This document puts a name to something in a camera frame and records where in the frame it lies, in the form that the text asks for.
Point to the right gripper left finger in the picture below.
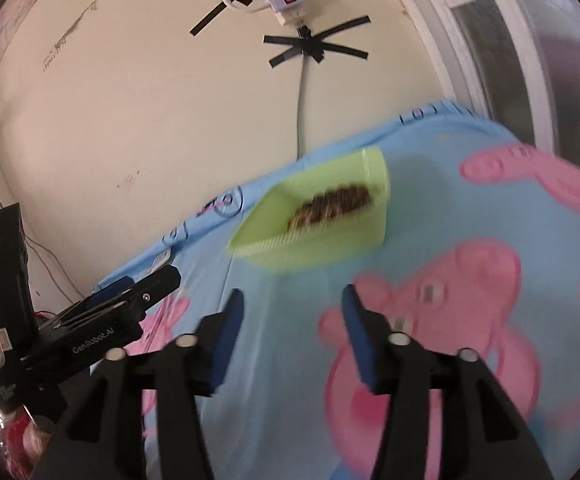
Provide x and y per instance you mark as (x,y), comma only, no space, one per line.
(102,435)

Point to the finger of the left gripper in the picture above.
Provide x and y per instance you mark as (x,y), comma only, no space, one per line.
(104,294)
(144,294)

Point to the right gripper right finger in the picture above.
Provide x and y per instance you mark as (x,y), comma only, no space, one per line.
(449,403)

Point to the left hand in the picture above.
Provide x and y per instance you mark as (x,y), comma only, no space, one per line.
(25,444)

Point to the white small charger device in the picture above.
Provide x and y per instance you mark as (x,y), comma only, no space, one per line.
(163,259)

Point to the blue Peppa Pig bedsheet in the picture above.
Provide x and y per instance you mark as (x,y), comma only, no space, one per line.
(481,250)

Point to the green plastic tray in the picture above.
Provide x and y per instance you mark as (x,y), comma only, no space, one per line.
(321,215)

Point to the black tape cross lower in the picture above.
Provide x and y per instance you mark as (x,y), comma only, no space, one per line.
(309,45)

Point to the white window frame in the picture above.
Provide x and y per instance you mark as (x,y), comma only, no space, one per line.
(514,61)

